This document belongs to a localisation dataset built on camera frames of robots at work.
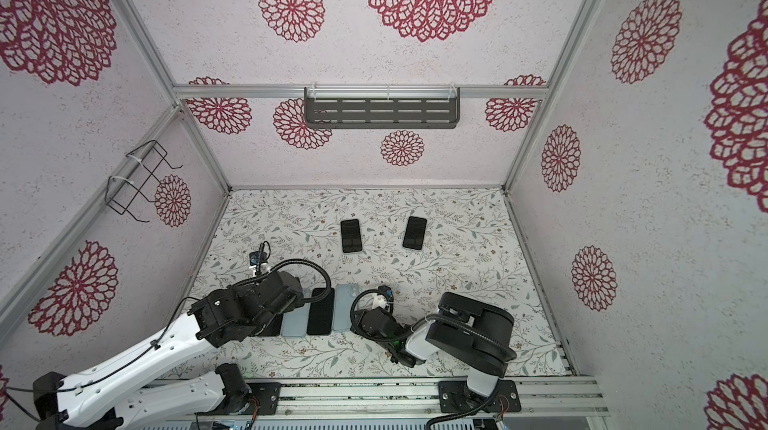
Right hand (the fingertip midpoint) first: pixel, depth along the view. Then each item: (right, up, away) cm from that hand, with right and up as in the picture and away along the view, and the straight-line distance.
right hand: (346, 314), depth 86 cm
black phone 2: (-7, -1, -1) cm, 7 cm away
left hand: (-14, +9, -11) cm, 20 cm away
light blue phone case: (-14, -2, -2) cm, 14 cm away
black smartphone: (+22, +22, +24) cm, 39 cm away
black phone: (-1, +22, +20) cm, 30 cm away
